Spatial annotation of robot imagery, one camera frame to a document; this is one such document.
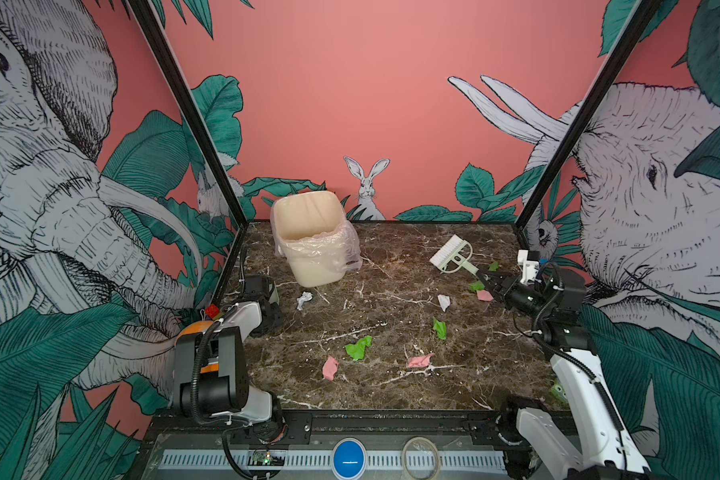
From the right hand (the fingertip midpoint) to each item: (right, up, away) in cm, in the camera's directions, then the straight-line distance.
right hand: (476, 272), depth 71 cm
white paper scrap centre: (-1, -12, +27) cm, 30 cm away
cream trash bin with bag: (-47, +12, +33) cm, 58 cm away
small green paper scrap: (-4, -19, +20) cm, 28 cm away
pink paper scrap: (-38, -29, +13) cm, 49 cm away
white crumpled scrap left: (-47, -10, +27) cm, 55 cm away
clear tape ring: (-18, -45, -1) cm, 48 cm away
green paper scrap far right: (+1, -3, +1) cm, 3 cm away
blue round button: (-31, -44, -2) cm, 53 cm away
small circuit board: (-51, -45, -1) cm, 67 cm away
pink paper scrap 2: (-12, -27, +13) cm, 32 cm away
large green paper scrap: (-30, -24, +15) cm, 41 cm away
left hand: (-57, -15, +21) cm, 63 cm away
